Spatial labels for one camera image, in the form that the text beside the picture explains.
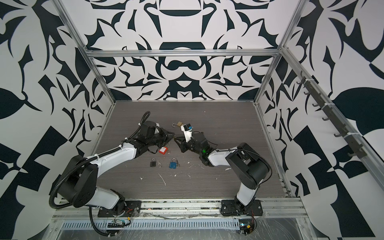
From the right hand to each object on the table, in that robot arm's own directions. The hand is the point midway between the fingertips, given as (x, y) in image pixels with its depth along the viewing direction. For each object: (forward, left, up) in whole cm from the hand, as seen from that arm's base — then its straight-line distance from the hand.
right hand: (175, 138), depth 85 cm
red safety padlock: (-2, +8, -10) cm, 13 cm away
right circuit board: (-39, -34, -14) cm, 54 cm away
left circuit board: (-38, +27, -14) cm, 49 cm away
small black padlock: (-9, +14, -12) cm, 21 cm away
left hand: (+3, 0, +3) cm, 4 cm away
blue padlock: (-10, +2, -12) cm, 16 cm away
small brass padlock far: (+19, 0, -11) cm, 22 cm away
